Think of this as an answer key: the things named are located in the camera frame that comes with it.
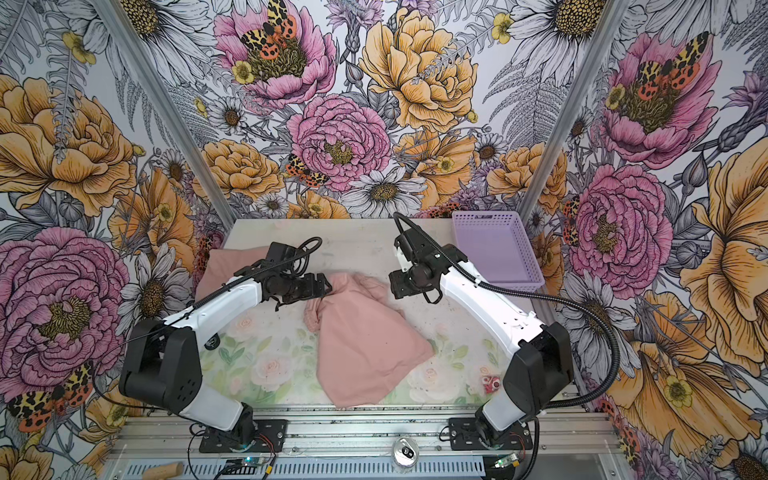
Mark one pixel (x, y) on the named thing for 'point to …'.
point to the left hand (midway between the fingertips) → (317, 299)
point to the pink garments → (366, 345)
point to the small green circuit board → (253, 461)
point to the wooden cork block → (163, 472)
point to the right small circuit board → (506, 461)
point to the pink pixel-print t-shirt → (221, 264)
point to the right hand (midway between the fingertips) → (404, 295)
